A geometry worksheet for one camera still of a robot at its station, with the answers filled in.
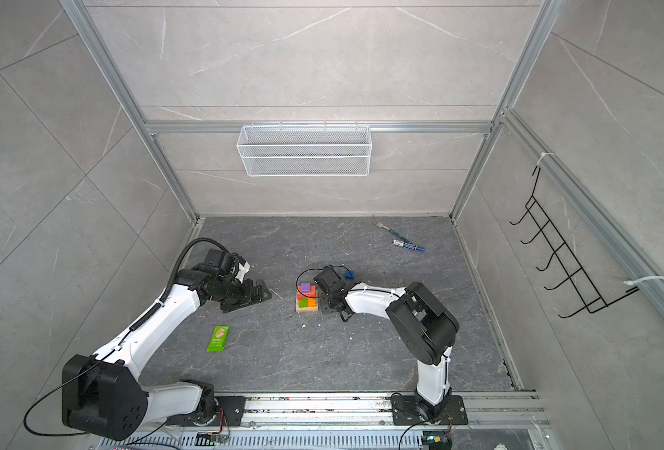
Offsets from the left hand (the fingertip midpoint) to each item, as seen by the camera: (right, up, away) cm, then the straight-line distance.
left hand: (258, 292), depth 82 cm
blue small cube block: (+28, +3, +19) cm, 34 cm away
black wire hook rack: (+80, +12, -14) cm, 82 cm away
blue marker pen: (+52, +14, +28) cm, 61 cm away
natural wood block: (+13, -7, +9) cm, 18 cm away
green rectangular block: (+12, -6, +10) cm, 16 cm away
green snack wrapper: (-13, -15, +3) cm, 20 cm away
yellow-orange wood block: (+15, -5, +9) cm, 18 cm away
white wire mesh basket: (+12, +49, +18) cm, 53 cm away
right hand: (+21, -5, +13) cm, 25 cm away
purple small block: (+14, +1, +6) cm, 15 cm away
